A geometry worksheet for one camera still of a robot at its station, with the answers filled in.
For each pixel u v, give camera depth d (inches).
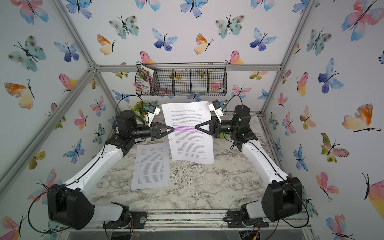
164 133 26.2
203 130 25.4
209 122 24.8
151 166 36.7
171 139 27.6
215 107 23.3
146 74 34.3
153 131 24.1
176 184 34.0
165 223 29.1
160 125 25.9
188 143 27.1
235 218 29.0
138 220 29.0
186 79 38.7
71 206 15.5
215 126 24.1
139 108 40.6
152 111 25.0
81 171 17.9
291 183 16.2
